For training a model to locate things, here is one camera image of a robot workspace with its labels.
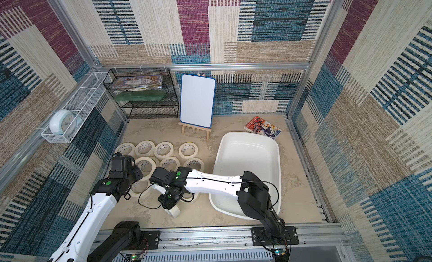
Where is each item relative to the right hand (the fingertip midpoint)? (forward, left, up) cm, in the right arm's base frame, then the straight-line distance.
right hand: (165, 204), depth 74 cm
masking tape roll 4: (+35, -4, -10) cm, 36 cm away
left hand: (+15, +17, +3) cm, 22 cm away
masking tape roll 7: (-3, -4, -1) cm, 5 cm away
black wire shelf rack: (+66, +13, -4) cm, 67 cm away
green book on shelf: (+53, +20, +17) cm, 59 cm away
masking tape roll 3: (+35, +10, -10) cm, 38 cm away
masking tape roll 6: (+25, -9, -9) cm, 28 cm away
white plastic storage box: (+31, -33, -9) cm, 47 cm away
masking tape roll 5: (+25, +4, -9) cm, 27 cm away
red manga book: (+52, -50, -8) cm, 73 cm away
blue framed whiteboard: (+56, -11, +14) cm, 59 cm away
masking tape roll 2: (+36, +22, -10) cm, 43 cm away
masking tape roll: (+35, +33, -8) cm, 49 cm away
